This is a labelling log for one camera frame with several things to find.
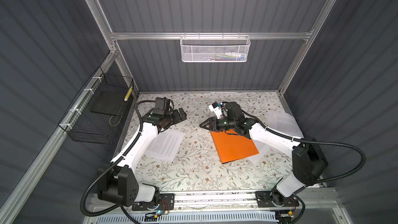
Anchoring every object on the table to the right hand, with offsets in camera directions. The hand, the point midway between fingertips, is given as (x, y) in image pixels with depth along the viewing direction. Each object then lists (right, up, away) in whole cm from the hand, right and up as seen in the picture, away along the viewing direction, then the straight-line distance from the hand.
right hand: (203, 127), depth 78 cm
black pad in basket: (-51, +13, +5) cm, 52 cm away
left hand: (-12, +5, +6) cm, 15 cm away
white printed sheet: (-23, -13, +16) cm, 31 cm away
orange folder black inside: (+17, -14, +15) cm, 26 cm away
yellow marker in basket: (-40, +17, +4) cm, 44 cm away
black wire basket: (-51, +6, -5) cm, 52 cm away
